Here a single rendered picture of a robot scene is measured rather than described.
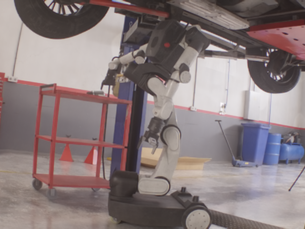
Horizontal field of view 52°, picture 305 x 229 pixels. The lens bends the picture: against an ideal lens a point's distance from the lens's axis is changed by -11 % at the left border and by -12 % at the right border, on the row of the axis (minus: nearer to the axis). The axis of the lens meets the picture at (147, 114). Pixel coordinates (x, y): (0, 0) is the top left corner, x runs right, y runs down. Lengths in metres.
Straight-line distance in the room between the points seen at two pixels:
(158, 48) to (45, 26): 0.81
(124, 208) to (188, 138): 5.58
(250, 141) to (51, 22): 6.98
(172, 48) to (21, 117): 3.85
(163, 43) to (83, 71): 4.02
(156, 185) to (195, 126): 5.59
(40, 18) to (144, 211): 1.47
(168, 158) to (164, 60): 0.64
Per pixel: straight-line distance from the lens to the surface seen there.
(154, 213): 2.20
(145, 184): 2.28
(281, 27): 2.90
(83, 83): 6.18
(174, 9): 2.69
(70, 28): 2.48
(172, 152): 2.30
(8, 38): 5.76
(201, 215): 2.22
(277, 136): 9.46
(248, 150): 8.73
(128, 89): 3.57
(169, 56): 2.29
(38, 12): 2.41
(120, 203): 2.22
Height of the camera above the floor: 0.65
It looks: 2 degrees up
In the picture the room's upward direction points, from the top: 6 degrees clockwise
